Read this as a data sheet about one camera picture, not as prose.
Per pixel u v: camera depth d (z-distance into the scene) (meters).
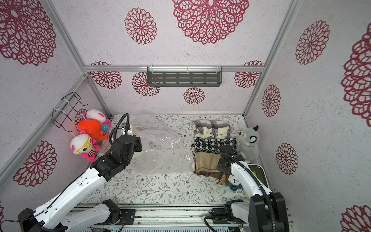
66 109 0.80
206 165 0.83
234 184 0.81
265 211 0.41
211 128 1.03
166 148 1.01
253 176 0.49
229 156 0.62
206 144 0.95
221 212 0.75
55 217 0.39
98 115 0.95
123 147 0.52
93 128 0.89
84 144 0.80
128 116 0.57
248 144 0.85
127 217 0.73
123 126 0.59
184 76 0.95
